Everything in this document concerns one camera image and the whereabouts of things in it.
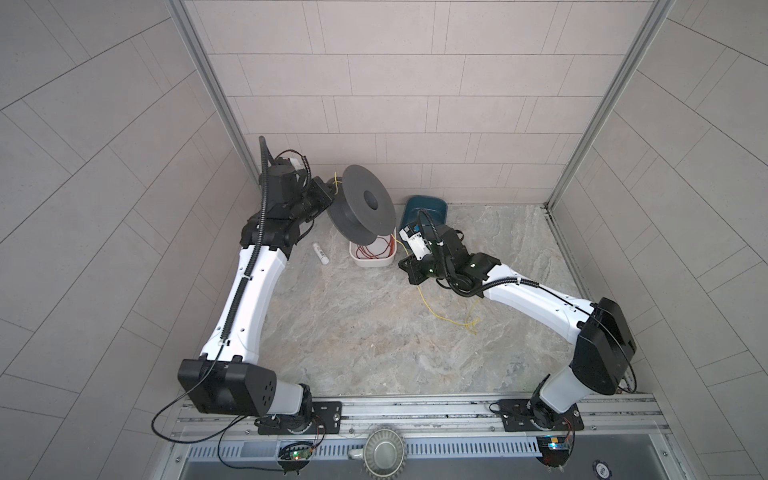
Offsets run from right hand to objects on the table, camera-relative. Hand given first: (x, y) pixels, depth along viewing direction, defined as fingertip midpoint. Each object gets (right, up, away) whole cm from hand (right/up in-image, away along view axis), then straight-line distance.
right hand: (397, 266), depth 79 cm
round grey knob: (-3, -41, -12) cm, 42 cm away
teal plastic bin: (+10, +17, +31) cm, 37 cm away
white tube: (-26, +1, +21) cm, 33 cm away
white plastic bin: (-8, +4, +24) cm, 26 cm away
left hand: (-13, +22, -9) cm, 27 cm away
